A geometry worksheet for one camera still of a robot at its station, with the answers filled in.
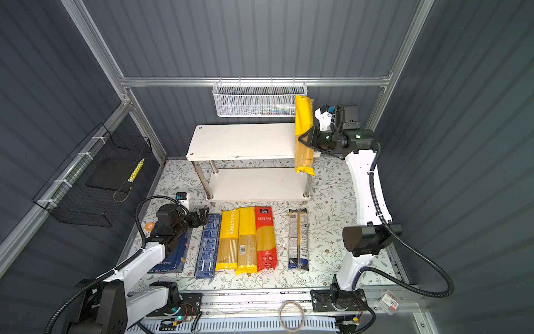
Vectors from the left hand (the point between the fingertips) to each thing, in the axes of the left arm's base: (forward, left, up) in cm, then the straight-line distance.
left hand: (199, 209), depth 87 cm
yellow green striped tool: (+7, +21, +17) cm, 28 cm away
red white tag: (-33, -72, -8) cm, 80 cm away
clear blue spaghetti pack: (-15, -42, -8) cm, 45 cm away
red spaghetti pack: (-12, -28, -8) cm, 31 cm away
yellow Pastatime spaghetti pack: (-17, -13, -8) cm, 23 cm away
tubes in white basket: (+36, -34, +25) cm, 56 cm away
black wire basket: (-3, +31, +17) cm, 35 cm away
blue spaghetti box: (-19, -5, -7) cm, 21 cm away
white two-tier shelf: (+16, -22, +24) cm, 36 cm away
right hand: (+11, -43, +29) cm, 53 cm away
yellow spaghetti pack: (-18, -21, -8) cm, 29 cm away
